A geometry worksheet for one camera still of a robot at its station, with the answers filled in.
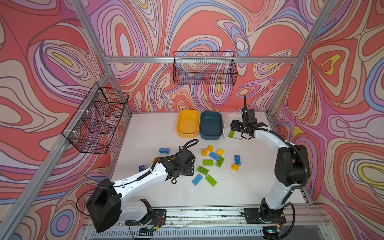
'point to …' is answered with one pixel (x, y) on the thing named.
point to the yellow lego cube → (210, 148)
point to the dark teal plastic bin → (211, 126)
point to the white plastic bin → (228, 117)
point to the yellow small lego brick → (204, 152)
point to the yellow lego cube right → (220, 152)
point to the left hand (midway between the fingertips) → (189, 167)
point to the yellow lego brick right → (235, 167)
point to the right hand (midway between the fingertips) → (236, 128)
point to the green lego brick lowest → (211, 180)
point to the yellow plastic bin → (188, 123)
